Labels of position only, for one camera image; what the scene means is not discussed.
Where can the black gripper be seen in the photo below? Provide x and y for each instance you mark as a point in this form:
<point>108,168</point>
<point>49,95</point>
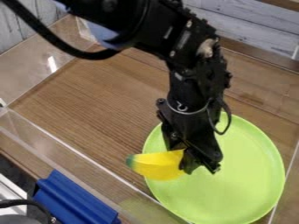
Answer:
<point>190,131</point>

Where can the yellow toy banana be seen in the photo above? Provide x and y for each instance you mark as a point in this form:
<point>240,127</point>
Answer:
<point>156,165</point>

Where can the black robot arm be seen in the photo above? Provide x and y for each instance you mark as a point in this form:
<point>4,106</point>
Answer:
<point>163,28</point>

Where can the green plastic plate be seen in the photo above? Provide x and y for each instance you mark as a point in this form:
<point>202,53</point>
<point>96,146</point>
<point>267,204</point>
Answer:
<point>238,194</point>

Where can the blue plastic block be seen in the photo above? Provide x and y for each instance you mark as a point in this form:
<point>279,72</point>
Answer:
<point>71,203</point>

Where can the clear acrylic enclosure wall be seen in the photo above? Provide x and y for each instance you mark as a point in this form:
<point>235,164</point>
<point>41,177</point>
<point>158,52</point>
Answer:
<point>40,153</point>

